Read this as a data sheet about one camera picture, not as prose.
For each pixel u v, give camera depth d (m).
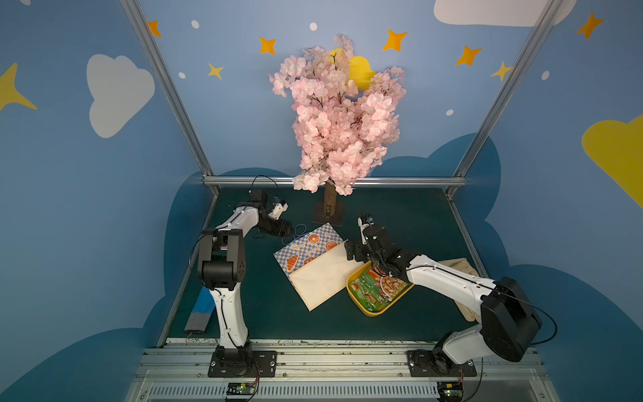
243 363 0.67
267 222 0.87
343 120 0.72
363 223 0.77
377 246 0.66
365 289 0.88
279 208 0.95
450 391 0.72
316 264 0.93
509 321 0.43
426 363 0.75
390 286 0.84
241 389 0.72
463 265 0.96
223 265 0.55
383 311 0.80
